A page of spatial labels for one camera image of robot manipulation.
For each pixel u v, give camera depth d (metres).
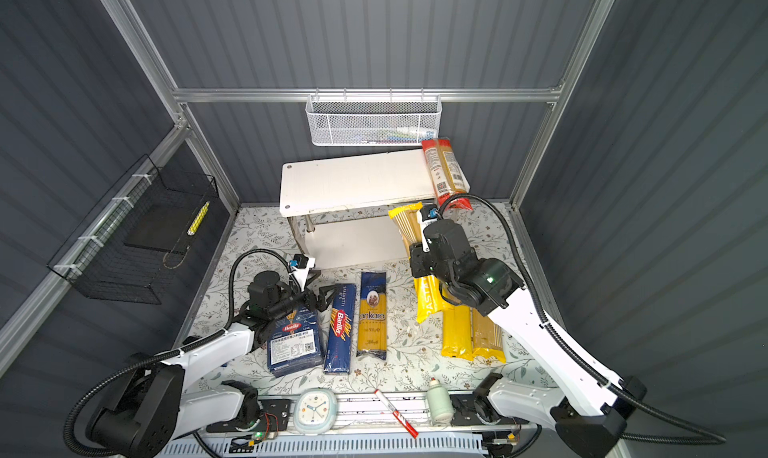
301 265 0.72
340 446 0.70
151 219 0.77
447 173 0.77
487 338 0.83
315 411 0.72
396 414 0.73
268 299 0.66
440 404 0.69
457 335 0.85
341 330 0.84
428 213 0.58
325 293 0.75
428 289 0.65
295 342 0.79
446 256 0.50
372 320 0.87
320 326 0.88
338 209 0.74
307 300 0.75
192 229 0.76
